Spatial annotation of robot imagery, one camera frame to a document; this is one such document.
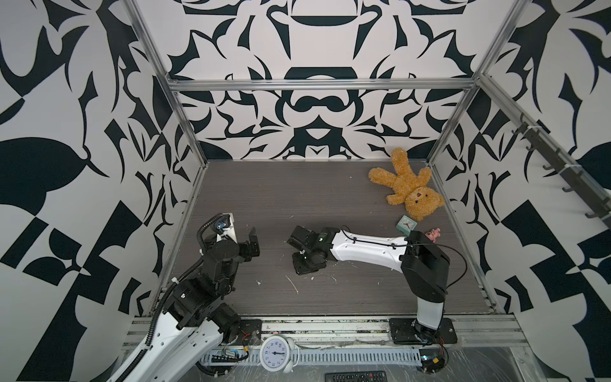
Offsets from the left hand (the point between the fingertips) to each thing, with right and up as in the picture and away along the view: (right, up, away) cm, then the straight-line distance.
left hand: (235, 227), depth 71 cm
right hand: (+17, -16, +12) cm, 26 cm away
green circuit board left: (-3, -39, +2) cm, 39 cm away
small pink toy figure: (+70, -6, +23) cm, 74 cm away
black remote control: (+35, -40, -4) cm, 53 cm away
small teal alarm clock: (+61, -3, +26) cm, 66 cm away
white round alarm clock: (+13, -36, -2) cm, 38 cm away
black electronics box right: (+58, -39, +1) cm, 70 cm away
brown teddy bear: (+67, +6, +26) cm, 72 cm away
